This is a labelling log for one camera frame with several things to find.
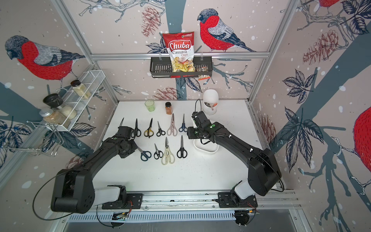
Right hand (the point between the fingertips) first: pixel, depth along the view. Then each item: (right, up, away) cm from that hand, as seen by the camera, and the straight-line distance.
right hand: (189, 132), depth 84 cm
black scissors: (-20, -15, +6) cm, 26 cm away
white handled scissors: (-14, -17, +5) cm, 22 cm away
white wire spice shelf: (-58, +10, -18) cm, 62 cm away
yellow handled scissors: (-29, -3, +16) cm, 33 cm away
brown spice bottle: (-16, +15, +23) cm, 32 cm away
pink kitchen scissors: (-13, -1, +19) cm, 23 cm away
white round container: (+16, +24, +22) cm, 36 cm away
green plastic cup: (-31, +17, +27) cm, 44 cm away
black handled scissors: (-21, -2, +17) cm, 27 cm away
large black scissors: (-5, -14, +6) cm, 16 cm away
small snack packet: (+8, +34, +6) cm, 36 cm away
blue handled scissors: (-4, +1, +19) cm, 20 cm away
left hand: (-34, -9, +4) cm, 36 cm away
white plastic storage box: (+14, -11, +8) cm, 20 cm away
